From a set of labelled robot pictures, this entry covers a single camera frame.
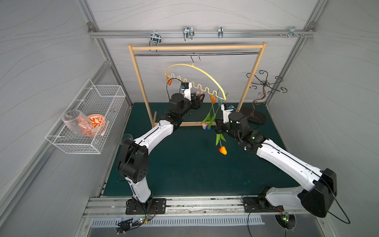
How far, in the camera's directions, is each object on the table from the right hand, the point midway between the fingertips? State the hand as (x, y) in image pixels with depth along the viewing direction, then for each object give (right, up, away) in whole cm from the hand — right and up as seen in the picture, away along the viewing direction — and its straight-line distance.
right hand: (216, 118), depth 76 cm
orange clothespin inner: (-1, +10, +1) cm, 10 cm away
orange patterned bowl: (-56, -2, -9) cm, 57 cm away
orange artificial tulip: (+2, -10, -1) cm, 10 cm away
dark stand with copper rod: (+38, 0, +34) cm, 51 cm away
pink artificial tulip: (-5, -5, +19) cm, 20 cm away
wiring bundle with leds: (-46, -53, -4) cm, 71 cm away
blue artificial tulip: (-2, -6, +14) cm, 15 cm away
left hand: (-7, +13, +3) cm, 16 cm away
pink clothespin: (-9, +14, +6) cm, 18 cm away
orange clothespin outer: (-26, +23, +15) cm, 38 cm away
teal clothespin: (+2, +9, +2) cm, 10 cm away
